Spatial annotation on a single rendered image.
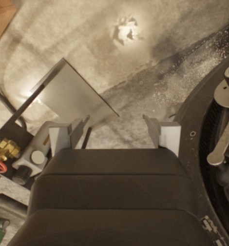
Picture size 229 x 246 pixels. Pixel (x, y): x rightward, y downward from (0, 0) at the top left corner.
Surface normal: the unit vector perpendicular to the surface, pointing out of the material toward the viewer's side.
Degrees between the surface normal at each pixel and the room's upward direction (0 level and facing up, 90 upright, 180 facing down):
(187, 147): 90
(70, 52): 0
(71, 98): 0
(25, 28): 0
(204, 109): 90
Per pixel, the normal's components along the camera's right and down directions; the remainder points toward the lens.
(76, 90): -0.13, 0.65
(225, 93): -0.64, -0.63
